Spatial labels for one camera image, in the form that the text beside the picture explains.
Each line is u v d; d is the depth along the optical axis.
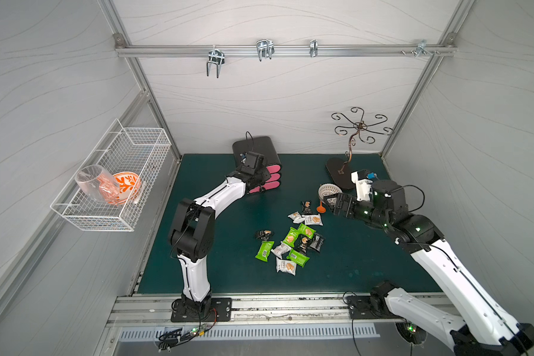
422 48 0.77
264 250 0.84
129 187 0.67
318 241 0.88
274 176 0.99
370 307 0.72
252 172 0.73
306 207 0.98
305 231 0.91
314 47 0.78
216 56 0.78
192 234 0.50
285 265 0.82
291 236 0.89
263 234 0.88
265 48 0.75
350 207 0.59
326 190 1.03
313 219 0.94
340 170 1.11
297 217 0.93
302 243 0.86
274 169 0.93
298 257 0.84
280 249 0.85
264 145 1.07
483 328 0.38
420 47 0.77
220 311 0.73
